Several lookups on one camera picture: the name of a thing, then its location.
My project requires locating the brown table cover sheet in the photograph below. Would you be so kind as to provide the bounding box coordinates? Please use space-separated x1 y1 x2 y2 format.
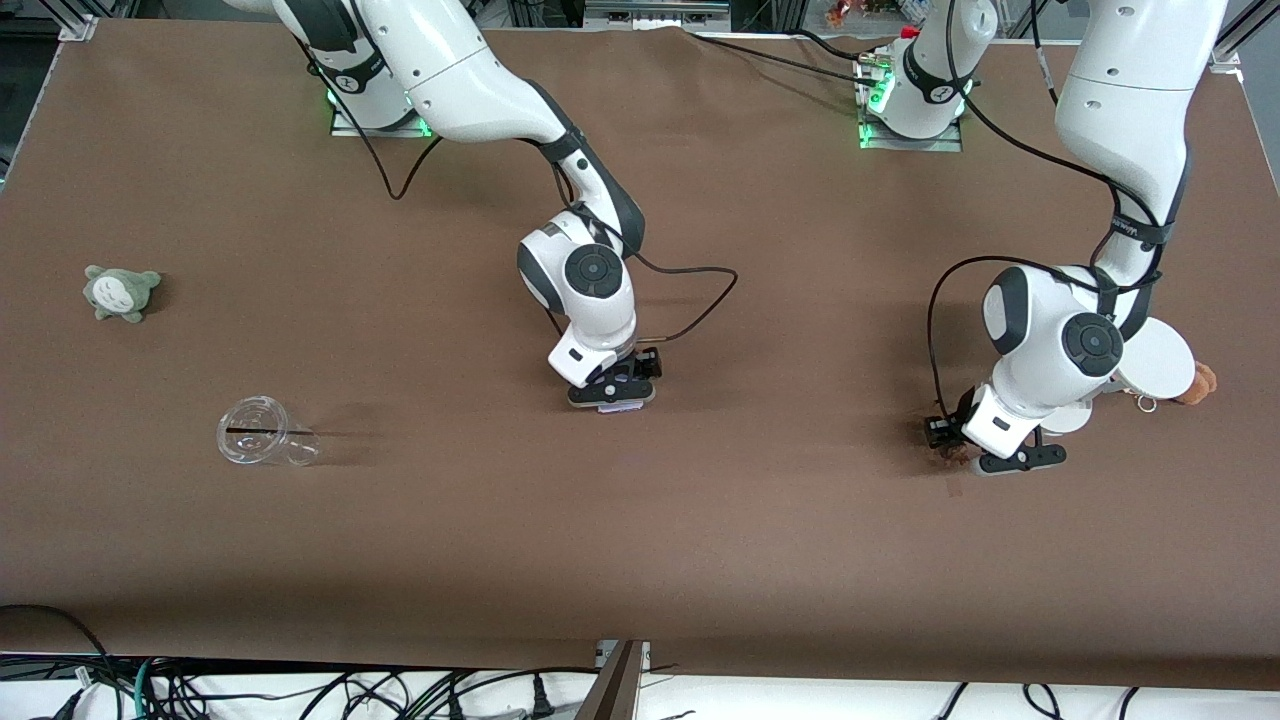
0 18 1280 691

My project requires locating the clear plastic cup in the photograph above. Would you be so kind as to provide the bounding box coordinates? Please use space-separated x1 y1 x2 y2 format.
216 395 321 468

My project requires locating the grey totoro plush toy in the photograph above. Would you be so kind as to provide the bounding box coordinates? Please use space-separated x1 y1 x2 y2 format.
83 264 162 324

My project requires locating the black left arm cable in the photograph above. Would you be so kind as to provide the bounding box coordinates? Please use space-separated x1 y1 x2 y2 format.
925 0 1166 426

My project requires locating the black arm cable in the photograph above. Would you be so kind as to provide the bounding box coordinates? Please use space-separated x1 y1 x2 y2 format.
925 0 1166 426
300 35 740 347

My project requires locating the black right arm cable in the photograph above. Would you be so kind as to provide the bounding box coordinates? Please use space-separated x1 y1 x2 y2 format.
300 35 740 347

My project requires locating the brown bear plush keychain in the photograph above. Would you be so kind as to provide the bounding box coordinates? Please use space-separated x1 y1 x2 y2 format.
1172 362 1218 406

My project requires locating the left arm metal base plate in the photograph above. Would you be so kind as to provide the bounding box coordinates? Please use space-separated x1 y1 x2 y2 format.
857 55 963 153

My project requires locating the table frame beam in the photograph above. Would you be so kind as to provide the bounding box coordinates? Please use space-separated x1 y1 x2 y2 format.
575 640 653 720

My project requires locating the black base power cable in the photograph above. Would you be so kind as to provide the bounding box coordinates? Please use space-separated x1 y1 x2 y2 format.
795 28 878 63
688 32 871 83

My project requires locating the silver metal rail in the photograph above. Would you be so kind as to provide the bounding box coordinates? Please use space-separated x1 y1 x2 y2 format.
585 0 731 31

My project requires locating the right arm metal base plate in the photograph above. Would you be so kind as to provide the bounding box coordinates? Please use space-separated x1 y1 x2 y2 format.
330 95 433 138

